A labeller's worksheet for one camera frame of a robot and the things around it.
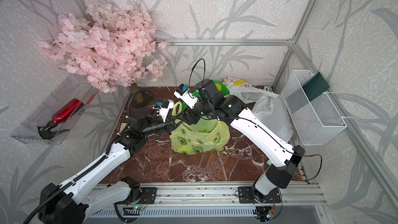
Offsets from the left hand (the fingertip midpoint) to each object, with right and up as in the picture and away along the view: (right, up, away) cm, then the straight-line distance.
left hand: (185, 120), depth 69 cm
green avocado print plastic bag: (+8, -8, +3) cm, 11 cm away
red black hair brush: (-51, -3, -10) cm, 52 cm away
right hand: (-1, +5, -4) cm, 7 cm away
